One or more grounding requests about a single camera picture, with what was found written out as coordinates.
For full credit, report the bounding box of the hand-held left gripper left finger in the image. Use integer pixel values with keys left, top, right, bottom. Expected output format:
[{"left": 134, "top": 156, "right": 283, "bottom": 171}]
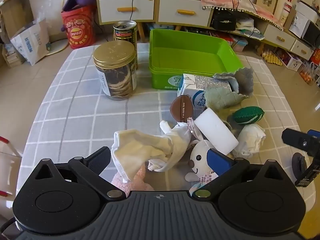
[{"left": 34, "top": 146, "right": 126, "bottom": 201}]

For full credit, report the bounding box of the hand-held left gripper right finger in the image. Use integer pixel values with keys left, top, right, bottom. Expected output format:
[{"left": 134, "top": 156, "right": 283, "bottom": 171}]
[{"left": 192, "top": 148, "right": 286, "bottom": 201}]

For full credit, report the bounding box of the white bunny plush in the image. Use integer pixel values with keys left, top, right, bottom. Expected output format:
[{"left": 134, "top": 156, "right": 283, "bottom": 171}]
[{"left": 185, "top": 117, "right": 220, "bottom": 188}]

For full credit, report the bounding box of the white sponge block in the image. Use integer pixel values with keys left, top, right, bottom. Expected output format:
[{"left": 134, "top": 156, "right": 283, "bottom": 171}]
[{"left": 194, "top": 108, "right": 239, "bottom": 155}]

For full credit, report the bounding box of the cream towel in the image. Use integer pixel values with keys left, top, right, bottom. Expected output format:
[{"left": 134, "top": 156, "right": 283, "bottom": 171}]
[{"left": 111, "top": 129, "right": 175, "bottom": 182}]

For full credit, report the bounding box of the pink plush toy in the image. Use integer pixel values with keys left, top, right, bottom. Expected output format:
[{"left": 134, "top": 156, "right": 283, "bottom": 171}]
[{"left": 111, "top": 166, "right": 154, "bottom": 198}]

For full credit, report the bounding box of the green knitted pad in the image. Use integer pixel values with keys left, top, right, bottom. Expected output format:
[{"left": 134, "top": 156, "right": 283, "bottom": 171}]
[{"left": 232, "top": 106, "right": 265, "bottom": 125}]

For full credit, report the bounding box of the brown round pouch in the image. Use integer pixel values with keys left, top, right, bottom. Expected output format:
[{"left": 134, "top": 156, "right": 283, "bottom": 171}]
[{"left": 169, "top": 95, "right": 194, "bottom": 123}]

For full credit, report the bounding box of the green plastic bin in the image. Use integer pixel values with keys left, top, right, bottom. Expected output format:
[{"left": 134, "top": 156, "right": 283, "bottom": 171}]
[{"left": 149, "top": 29, "right": 244, "bottom": 90}]

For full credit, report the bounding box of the grey checked tablecloth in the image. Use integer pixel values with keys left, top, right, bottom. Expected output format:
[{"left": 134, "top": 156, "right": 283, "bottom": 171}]
[{"left": 16, "top": 42, "right": 317, "bottom": 207}]

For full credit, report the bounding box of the bag of oranges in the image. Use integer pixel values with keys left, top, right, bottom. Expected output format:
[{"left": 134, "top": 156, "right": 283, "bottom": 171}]
[{"left": 299, "top": 62, "right": 316, "bottom": 83}]

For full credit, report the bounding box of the white milk carton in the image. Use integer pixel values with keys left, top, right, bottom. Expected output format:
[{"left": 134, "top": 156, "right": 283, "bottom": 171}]
[{"left": 177, "top": 73, "right": 237, "bottom": 105}]

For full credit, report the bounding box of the small white drawer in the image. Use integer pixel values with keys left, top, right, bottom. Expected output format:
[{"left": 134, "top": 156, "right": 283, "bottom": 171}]
[
  {"left": 291, "top": 40, "right": 315, "bottom": 61},
  {"left": 264, "top": 24, "right": 296, "bottom": 51}
]

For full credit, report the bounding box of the pile of yellow packets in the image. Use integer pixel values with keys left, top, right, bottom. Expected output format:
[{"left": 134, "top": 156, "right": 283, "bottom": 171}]
[{"left": 261, "top": 49, "right": 283, "bottom": 66}]

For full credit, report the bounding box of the black microwave oven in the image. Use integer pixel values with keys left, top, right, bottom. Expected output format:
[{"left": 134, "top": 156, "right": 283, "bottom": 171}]
[{"left": 301, "top": 21, "right": 320, "bottom": 48}]

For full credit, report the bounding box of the glass jar with gold lid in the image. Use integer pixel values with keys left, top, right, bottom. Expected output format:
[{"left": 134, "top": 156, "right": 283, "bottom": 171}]
[{"left": 93, "top": 41, "right": 138, "bottom": 101}]

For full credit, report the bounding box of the white cardboard box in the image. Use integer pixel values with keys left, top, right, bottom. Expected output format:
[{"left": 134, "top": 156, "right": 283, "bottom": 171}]
[{"left": 290, "top": 1, "right": 318, "bottom": 39}]

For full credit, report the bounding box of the low wooden side cabinet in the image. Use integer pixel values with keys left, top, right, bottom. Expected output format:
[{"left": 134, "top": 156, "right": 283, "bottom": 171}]
[{"left": 212, "top": 5, "right": 315, "bottom": 61}]

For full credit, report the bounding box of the white round floor base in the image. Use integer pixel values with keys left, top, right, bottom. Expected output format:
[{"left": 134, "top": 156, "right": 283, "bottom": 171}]
[{"left": 47, "top": 40, "right": 70, "bottom": 55}]

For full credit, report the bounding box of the tall printed metal can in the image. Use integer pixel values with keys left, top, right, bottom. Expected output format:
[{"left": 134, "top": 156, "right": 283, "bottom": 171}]
[{"left": 113, "top": 20, "right": 138, "bottom": 70}]

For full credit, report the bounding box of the stack of books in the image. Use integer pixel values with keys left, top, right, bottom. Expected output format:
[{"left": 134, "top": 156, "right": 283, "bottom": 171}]
[{"left": 2, "top": 45, "right": 25, "bottom": 68}]

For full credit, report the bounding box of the red printed bucket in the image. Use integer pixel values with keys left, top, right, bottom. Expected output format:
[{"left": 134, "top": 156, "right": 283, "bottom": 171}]
[{"left": 61, "top": 5, "right": 97, "bottom": 50}]

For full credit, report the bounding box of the black bag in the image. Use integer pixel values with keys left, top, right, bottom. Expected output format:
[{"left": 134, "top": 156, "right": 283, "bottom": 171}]
[{"left": 212, "top": 9, "right": 237, "bottom": 31}]

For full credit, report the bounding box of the pink fringed cloth runner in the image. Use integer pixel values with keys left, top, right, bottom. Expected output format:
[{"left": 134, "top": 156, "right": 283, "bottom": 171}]
[{"left": 191, "top": 0, "right": 284, "bottom": 26}]

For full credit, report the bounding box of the wooden bookshelf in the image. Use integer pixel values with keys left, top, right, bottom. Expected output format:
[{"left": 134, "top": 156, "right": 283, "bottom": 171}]
[{"left": 0, "top": 0, "right": 34, "bottom": 42}]

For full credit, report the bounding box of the white drawer with yellow handle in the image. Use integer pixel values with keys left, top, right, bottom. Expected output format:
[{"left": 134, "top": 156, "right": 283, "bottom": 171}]
[
  {"left": 99, "top": 0, "right": 155, "bottom": 22},
  {"left": 158, "top": 0, "right": 212, "bottom": 27}
]

